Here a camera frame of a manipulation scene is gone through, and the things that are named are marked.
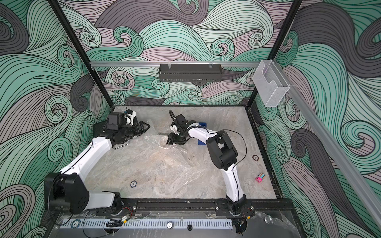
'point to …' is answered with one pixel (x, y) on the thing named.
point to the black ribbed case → (119, 127)
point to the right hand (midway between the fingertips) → (169, 144)
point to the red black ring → (254, 158)
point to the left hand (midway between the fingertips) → (145, 125)
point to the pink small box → (260, 177)
